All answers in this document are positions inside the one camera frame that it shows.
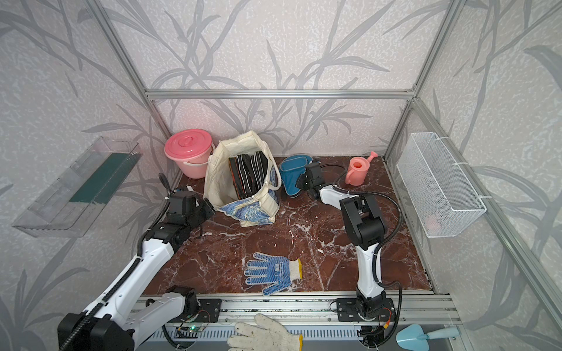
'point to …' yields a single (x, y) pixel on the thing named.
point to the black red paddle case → (241, 167)
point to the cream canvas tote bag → (260, 208)
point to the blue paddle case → (292, 167)
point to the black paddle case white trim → (257, 167)
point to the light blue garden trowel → (413, 336)
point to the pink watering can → (357, 170)
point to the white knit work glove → (265, 335)
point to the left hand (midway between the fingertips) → (213, 203)
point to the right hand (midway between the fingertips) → (297, 178)
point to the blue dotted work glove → (274, 269)
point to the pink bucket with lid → (191, 149)
